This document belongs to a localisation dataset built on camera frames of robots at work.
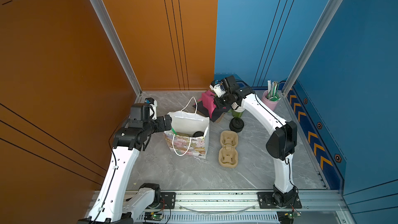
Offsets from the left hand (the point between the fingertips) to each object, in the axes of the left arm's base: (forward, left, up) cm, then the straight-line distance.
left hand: (162, 118), depth 72 cm
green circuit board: (-36, +4, -28) cm, 46 cm away
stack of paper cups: (+17, -40, -16) cm, 47 cm away
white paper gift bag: (+3, -11, -9) cm, 14 cm away
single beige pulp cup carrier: (+3, -7, -20) cm, 22 cm away
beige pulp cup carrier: (-9, -34, -24) cm, 42 cm away
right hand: (+17, -25, -7) cm, 31 cm away
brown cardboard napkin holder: (+16, -30, -24) cm, 42 cm away
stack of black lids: (+11, -40, -22) cm, 47 cm away
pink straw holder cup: (+21, -62, -14) cm, 67 cm away
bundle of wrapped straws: (+27, -62, -6) cm, 68 cm away
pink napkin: (+20, -22, -11) cm, 32 cm away
